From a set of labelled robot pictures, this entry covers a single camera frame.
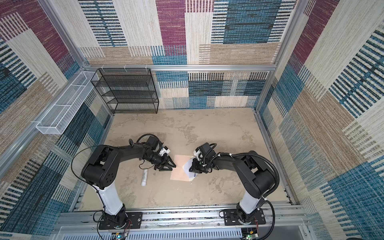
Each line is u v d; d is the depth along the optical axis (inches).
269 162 17.4
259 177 18.8
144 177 33.5
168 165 32.7
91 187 20.4
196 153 35.0
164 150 35.9
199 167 31.3
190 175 34.5
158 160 32.2
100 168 19.7
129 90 43.4
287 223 28.8
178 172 35.1
